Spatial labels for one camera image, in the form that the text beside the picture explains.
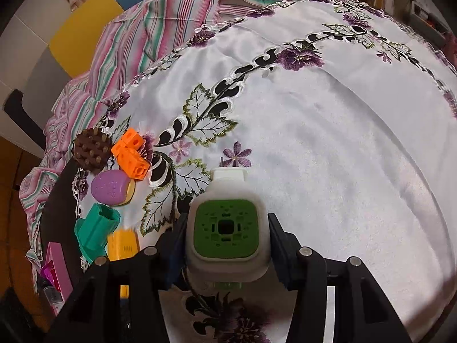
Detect pink green striped cloth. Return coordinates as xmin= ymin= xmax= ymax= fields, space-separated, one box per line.
xmin=19 ymin=0 xmax=316 ymax=268

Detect black rolled mat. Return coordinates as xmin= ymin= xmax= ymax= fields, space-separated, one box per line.
xmin=4 ymin=89 xmax=47 ymax=151

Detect pink cardboard box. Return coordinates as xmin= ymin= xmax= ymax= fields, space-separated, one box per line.
xmin=34 ymin=242 xmax=74 ymax=315

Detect purple oval toy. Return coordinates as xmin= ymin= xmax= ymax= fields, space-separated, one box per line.
xmin=91 ymin=169 xmax=136 ymax=207

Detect cluttered wooden shelf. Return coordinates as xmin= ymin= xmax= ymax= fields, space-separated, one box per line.
xmin=310 ymin=0 xmax=457 ymax=54

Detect wooden wardrobe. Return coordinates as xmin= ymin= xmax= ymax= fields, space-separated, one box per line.
xmin=0 ymin=132 xmax=47 ymax=294

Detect white green square toy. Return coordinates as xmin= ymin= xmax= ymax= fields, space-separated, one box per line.
xmin=185 ymin=167 xmax=270 ymax=290

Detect white embroidered floral tablecloth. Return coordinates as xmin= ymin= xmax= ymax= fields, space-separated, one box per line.
xmin=71 ymin=0 xmax=457 ymax=343

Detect brown spiky toy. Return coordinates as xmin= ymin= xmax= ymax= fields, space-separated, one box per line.
xmin=73 ymin=127 xmax=114 ymax=175

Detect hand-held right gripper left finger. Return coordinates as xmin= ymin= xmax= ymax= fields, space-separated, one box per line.
xmin=45 ymin=213 xmax=188 ymax=343

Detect yellow orange toy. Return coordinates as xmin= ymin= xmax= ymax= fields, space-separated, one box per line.
xmin=107 ymin=230 xmax=140 ymax=261

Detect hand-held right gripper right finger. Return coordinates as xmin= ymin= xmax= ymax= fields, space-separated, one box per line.
xmin=268 ymin=213 xmax=415 ymax=343

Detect teal funnel toy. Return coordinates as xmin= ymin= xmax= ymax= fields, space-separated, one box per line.
xmin=74 ymin=203 xmax=121 ymax=261

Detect orange cube block toy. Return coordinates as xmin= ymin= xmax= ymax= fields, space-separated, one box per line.
xmin=111 ymin=127 xmax=151 ymax=180

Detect magenta plastic toy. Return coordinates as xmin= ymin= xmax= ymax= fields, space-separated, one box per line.
xmin=40 ymin=262 xmax=58 ymax=288

